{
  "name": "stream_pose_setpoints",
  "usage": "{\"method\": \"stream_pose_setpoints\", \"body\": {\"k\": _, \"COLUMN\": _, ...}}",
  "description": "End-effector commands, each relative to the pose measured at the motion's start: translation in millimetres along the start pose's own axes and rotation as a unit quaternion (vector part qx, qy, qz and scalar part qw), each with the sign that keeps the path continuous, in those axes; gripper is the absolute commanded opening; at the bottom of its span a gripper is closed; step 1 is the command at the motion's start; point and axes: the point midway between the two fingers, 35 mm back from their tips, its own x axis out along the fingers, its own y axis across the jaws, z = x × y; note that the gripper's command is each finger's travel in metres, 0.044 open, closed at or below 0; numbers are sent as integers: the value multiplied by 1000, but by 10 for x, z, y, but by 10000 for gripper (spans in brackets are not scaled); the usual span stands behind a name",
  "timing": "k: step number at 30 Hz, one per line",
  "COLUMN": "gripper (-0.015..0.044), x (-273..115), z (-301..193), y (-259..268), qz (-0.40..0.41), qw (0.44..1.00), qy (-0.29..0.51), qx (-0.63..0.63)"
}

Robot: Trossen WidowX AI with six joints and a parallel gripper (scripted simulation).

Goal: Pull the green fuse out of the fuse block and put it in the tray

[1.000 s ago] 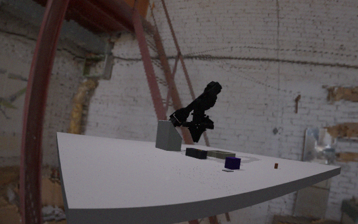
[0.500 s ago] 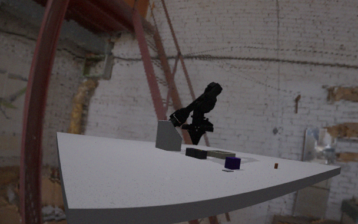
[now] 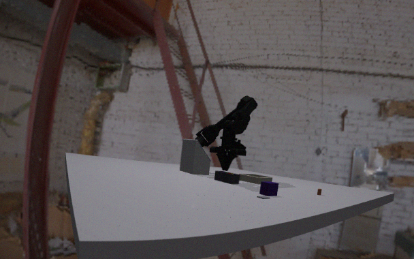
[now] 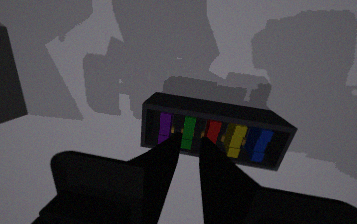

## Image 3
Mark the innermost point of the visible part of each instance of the beige shallow tray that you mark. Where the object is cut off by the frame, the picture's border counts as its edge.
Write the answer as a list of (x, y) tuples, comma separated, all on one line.
[(253, 178)]

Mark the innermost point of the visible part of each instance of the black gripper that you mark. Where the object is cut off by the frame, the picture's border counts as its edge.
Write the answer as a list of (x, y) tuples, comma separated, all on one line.
[(226, 152)]

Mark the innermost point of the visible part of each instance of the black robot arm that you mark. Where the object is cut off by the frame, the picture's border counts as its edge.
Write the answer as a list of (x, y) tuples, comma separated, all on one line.
[(234, 123)]

